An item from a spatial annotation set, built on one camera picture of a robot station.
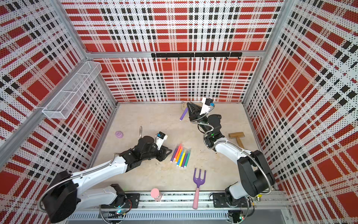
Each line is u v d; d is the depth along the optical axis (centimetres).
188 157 89
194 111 69
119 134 99
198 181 80
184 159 88
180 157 89
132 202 73
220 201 73
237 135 101
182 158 88
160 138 72
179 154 91
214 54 88
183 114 78
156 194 69
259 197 73
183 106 114
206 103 66
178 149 93
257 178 43
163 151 71
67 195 39
